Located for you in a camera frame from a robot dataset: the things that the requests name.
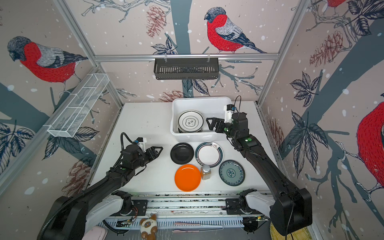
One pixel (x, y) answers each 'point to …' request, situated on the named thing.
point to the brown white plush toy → (149, 227)
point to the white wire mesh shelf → (78, 104)
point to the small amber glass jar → (206, 172)
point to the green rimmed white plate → (209, 153)
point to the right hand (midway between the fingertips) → (212, 121)
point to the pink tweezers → (183, 231)
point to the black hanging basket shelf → (186, 68)
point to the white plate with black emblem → (190, 121)
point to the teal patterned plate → (232, 172)
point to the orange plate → (187, 178)
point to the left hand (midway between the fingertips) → (160, 150)
